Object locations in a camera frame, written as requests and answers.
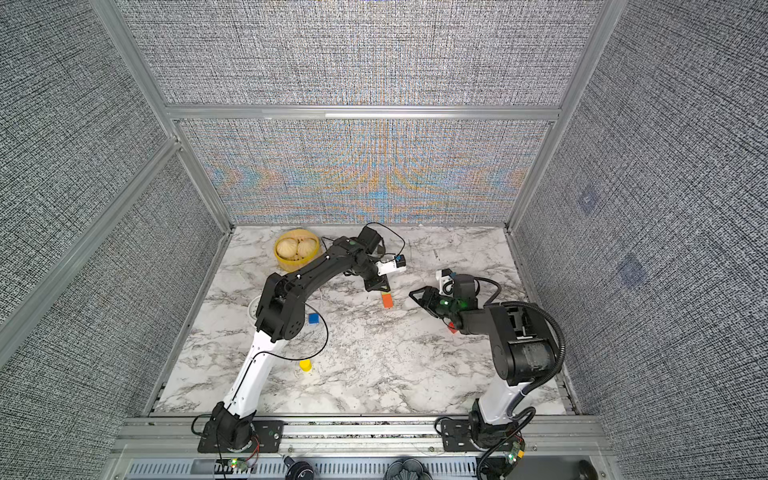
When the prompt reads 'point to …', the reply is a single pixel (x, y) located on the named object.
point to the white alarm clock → (252, 309)
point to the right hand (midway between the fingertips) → (415, 295)
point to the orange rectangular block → (387, 300)
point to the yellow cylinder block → (306, 365)
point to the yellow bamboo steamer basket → (297, 261)
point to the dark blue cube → (314, 318)
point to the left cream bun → (287, 247)
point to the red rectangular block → (451, 327)
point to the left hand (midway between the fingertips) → (387, 285)
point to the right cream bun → (306, 246)
